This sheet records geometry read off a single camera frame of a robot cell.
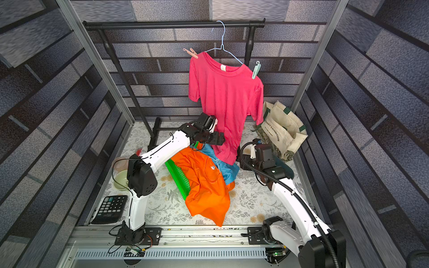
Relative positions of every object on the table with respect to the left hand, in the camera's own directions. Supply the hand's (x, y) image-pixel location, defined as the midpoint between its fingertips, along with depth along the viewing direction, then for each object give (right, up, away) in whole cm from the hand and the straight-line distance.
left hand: (220, 138), depth 86 cm
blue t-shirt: (+5, -18, -3) cm, 18 cm away
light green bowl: (-53, -21, +1) cm, 58 cm away
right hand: (+11, -10, -5) cm, 16 cm away
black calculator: (-54, -35, -7) cm, 65 cm away
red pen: (-52, -9, +17) cm, 55 cm away
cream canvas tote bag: (+33, +4, +1) cm, 34 cm away
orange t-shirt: (-5, -27, -12) cm, 30 cm away
